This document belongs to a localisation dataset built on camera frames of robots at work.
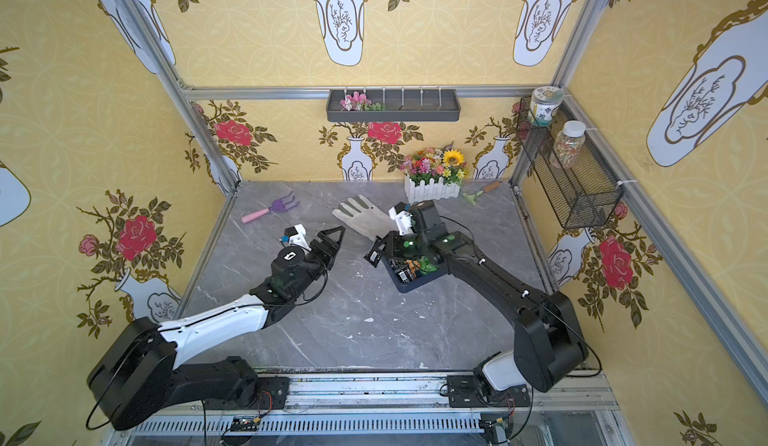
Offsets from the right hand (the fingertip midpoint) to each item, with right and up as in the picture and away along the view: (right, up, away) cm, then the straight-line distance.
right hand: (384, 241), depth 81 cm
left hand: (-13, +2, 0) cm, 13 cm away
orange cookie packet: (+9, -9, +11) cm, 17 cm away
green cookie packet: (+13, -9, +11) cm, 19 cm away
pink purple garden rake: (-41, +11, +34) cm, 54 cm away
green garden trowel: (+41, +18, +37) cm, 58 cm away
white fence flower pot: (+17, +21, +25) cm, 37 cm away
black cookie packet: (-3, -4, -2) cm, 5 cm away
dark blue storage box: (+10, -14, +11) cm, 21 cm away
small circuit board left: (-35, -44, -8) cm, 56 cm away
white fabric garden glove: (-9, +7, +30) cm, 32 cm away
